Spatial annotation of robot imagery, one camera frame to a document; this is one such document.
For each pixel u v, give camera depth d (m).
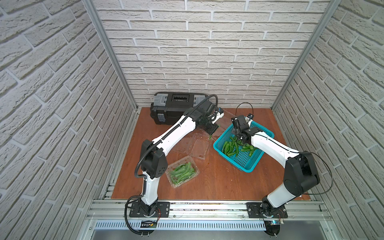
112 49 0.87
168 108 0.96
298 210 0.76
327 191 0.46
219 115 0.74
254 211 0.74
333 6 0.69
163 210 0.73
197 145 0.98
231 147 0.94
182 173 0.84
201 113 0.60
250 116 0.77
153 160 0.48
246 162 0.90
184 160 0.84
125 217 0.70
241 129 0.68
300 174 0.45
